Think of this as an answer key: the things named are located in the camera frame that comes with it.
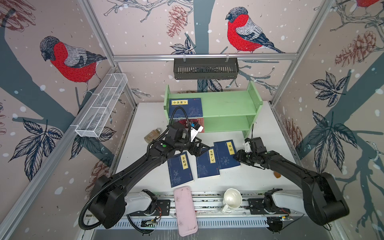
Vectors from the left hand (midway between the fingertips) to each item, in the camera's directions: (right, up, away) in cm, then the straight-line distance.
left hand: (205, 145), depth 73 cm
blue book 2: (+2, -15, +14) cm, 21 cm away
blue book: (-14, -17, +12) cm, 25 cm away
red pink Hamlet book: (-13, +10, +21) cm, 27 cm away
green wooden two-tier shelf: (+10, +17, +6) cm, 21 cm away
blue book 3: (+15, -9, +17) cm, 25 cm away
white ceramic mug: (+14, -28, +2) cm, 32 cm away
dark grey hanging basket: (+3, +49, +31) cm, 58 cm away
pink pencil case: (-9, -33, -4) cm, 34 cm away
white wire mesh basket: (-55, +12, -2) cm, 56 cm away
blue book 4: (-6, +20, +7) cm, 22 cm away
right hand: (+19, -11, +14) cm, 26 cm away
